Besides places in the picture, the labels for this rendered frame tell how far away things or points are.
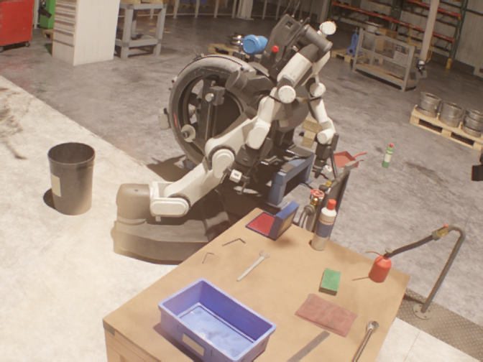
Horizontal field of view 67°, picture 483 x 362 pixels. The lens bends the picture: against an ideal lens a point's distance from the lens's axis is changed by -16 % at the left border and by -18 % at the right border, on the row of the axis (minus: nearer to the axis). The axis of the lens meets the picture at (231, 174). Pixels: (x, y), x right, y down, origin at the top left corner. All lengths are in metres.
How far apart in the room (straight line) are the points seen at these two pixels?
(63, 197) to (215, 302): 1.47
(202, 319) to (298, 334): 0.32
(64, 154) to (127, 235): 0.78
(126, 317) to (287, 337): 0.52
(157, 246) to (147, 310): 0.87
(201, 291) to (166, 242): 0.85
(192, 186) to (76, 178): 0.71
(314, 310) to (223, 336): 0.35
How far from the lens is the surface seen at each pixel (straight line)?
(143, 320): 1.37
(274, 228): 1.78
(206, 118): 2.62
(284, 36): 2.06
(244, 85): 2.06
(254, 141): 1.93
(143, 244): 2.25
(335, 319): 1.50
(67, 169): 2.48
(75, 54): 6.16
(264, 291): 1.54
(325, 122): 2.40
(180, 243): 2.22
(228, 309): 1.35
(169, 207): 2.24
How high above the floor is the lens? 1.49
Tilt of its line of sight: 27 degrees down
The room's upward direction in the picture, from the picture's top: 10 degrees clockwise
